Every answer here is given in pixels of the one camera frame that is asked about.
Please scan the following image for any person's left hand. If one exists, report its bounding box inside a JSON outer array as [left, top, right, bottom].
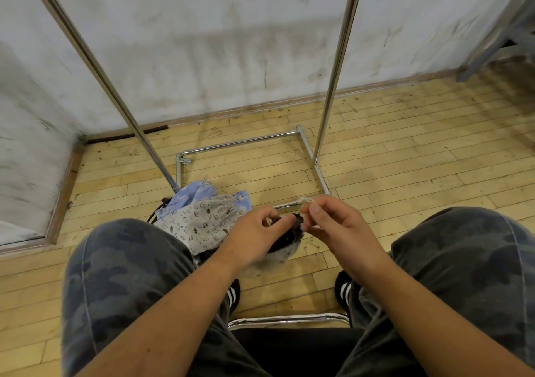
[[217, 206, 298, 273]]

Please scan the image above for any person's right hand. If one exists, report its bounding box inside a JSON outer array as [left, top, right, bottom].
[[300, 194, 393, 283]]

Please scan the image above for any chrome clothes rack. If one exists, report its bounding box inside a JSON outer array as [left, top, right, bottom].
[[21, 0, 367, 212]]

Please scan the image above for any person's left forearm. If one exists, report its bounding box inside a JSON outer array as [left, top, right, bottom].
[[81, 246, 247, 377]]

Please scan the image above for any person's right forearm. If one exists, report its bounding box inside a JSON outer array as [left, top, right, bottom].
[[355, 255, 535, 377]]

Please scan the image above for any black striped right shoe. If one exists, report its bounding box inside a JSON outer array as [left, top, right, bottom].
[[334, 270, 354, 313]]

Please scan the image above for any black striped shoe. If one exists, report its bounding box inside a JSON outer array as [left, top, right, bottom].
[[334, 270, 354, 313], [225, 279, 241, 315]]

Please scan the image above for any black striped left shoe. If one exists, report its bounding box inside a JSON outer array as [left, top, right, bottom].
[[225, 279, 241, 315]]

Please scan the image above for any black chair seat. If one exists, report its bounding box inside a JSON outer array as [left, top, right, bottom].
[[232, 327, 364, 377]]

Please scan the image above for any black baseboard strip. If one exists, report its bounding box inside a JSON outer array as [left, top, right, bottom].
[[83, 124, 169, 144]]

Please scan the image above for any grey metal furniture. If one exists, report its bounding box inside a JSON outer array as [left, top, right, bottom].
[[455, 0, 535, 83]]

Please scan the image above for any chrome chair frame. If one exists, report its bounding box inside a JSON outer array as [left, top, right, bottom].
[[227, 313, 351, 331]]

